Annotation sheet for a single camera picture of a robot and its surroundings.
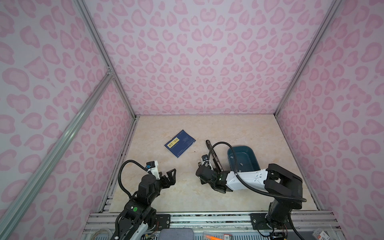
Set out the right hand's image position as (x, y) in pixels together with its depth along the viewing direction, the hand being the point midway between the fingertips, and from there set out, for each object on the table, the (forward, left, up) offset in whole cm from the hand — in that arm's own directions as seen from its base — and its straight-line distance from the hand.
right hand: (203, 171), depth 87 cm
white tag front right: (-29, -53, -1) cm, 60 cm away
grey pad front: (-30, +12, +1) cm, 33 cm away
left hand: (-4, +17, +10) cm, 20 cm away
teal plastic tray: (+10, -27, -3) cm, 29 cm away
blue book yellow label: (+21, +16, -2) cm, 26 cm away
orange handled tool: (-31, -5, -2) cm, 32 cm away
